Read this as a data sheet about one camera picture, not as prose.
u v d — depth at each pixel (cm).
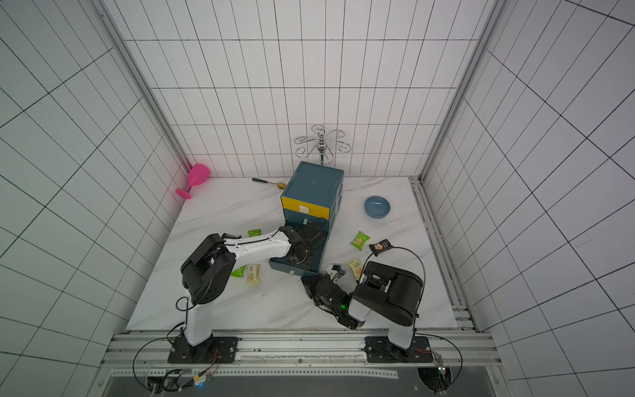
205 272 50
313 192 88
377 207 107
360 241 97
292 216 90
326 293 66
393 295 47
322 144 94
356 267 89
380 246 95
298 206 85
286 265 82
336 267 86
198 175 115
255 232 100
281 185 118
